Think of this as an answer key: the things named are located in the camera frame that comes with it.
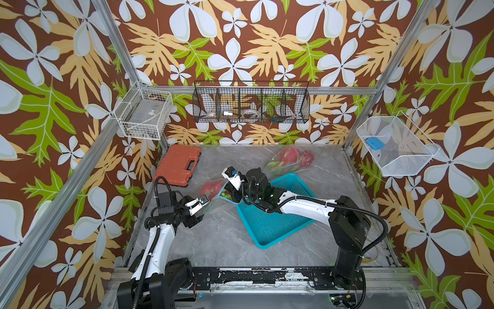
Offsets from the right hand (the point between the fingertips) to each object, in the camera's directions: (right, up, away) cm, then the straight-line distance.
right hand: (222, 183), depth 80 cm
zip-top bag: (-4, -7, -6) cm, 10 cm away
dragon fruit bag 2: (+42, +11, +22) cm, 49 cm away
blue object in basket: (+69, +18, +6) cm, 72 cm away
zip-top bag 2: (+23, +3, +24) cm, 33 cm away
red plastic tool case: (-29, +8, +29) cm, 42 cm away
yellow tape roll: (+63, -30, 0) cm, 70 cm away
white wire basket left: (-37, +31, +6) cm, 49 cm away
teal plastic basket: (+21, -21, +8) cm, 31 cm away
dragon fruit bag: (+33, +9, +24) cm, 42 cm away
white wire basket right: (+76, +15, +1) cm, 78 cm away
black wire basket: (+13, +41, +18) cm, 46 cm away
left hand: (-13, -10, +6) cm, 18 cm away
